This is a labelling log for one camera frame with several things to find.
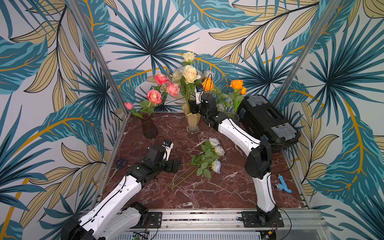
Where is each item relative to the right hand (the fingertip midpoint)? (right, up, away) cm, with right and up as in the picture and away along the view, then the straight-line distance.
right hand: (194, 98), depth 86 cm
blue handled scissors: (-45, -39, +6) cm, 60 cm away
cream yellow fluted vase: (0, -13, +8) cm, 15 cm away
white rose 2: (+12, -39, 0) cm, 41 cm away
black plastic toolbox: (+42, -10, +10) cm, 45 cm away
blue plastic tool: (+47, -49, -4) cm, 68 cm away
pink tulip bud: (-35, -5, -5) cm, 36 cm away
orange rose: (+24, +8, 0) cm, 26 cm away
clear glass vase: (+27, -10, +9) cm, 30 cm away
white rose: (+9, -30, +10) cm, 32 cm away
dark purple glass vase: (-29, -17, +12) cm, 36 cm away
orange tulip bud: (+27, 0, +2) cm, 27 cm away
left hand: (-12, -35, -7) cm, 37 cm away
